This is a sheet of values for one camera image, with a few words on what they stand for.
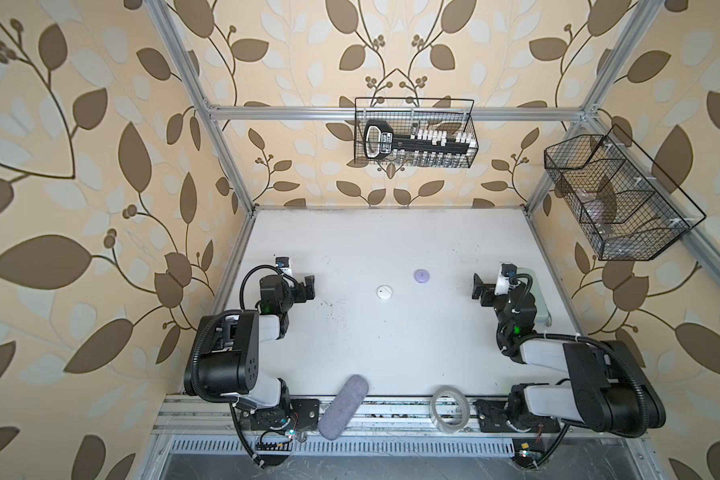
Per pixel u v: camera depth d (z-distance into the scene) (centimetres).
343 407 72
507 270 75
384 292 96
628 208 72
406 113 89
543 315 89
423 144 83
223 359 45
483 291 82
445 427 70
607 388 44
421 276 99
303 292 85
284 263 83
